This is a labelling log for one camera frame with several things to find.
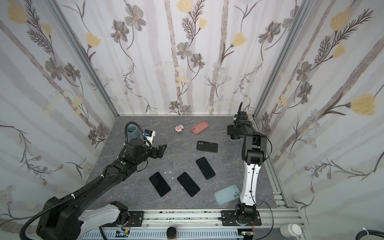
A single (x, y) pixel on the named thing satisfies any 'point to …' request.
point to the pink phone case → (199, 127)
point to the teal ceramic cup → (132, 132)
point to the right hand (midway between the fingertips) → (233, 126)
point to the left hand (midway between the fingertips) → (157, 139)
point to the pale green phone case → (227, 195)
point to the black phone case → (207, 146)
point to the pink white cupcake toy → (179, 128)
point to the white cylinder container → (290, 230)
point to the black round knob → (171, 232)
